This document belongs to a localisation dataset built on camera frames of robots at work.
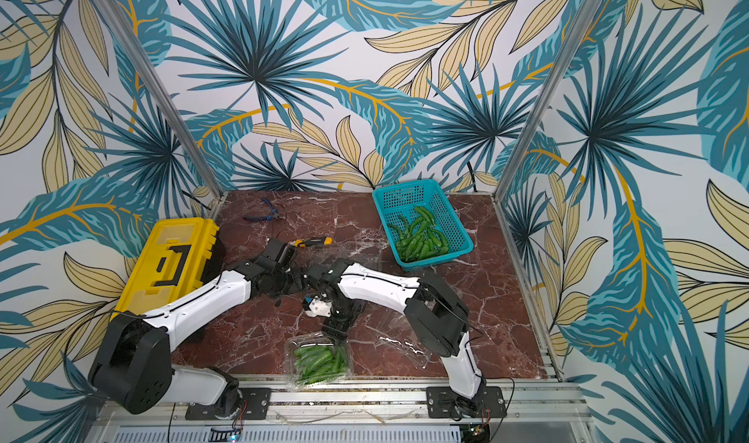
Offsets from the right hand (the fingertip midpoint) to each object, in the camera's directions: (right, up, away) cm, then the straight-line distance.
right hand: (343, 329), depth 82 cm
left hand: (-13, +11, +4) cm, 18 cm away
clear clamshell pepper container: (-7, -7, -5) cm, 11 cm away
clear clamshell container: (+12, -4, +2) cm, 12 cm away
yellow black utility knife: (-13, +23, +22) cm, 34 cm away
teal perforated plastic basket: (+19, +39, +32) cm, 54 cm away
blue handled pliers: (-32, +32, +28) cm, 53 cm away
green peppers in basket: (+25, +24, +20) cm, 40 cm away
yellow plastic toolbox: (-47, +20, -2) cm, 51 cm away
